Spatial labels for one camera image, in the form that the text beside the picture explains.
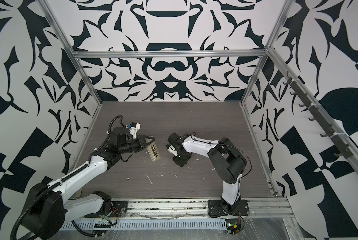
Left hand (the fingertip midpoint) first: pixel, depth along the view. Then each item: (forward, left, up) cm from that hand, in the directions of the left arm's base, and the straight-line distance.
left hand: (155, 137), depth 78 cm
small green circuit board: (-37, -37, -20) cm, 56 cm away
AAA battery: (-6, +1, -4) cm, 7 cm away
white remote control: (-10, +1, -3) cm, 10 cm away
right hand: (-5, -14, -19) cm, 24 cm away
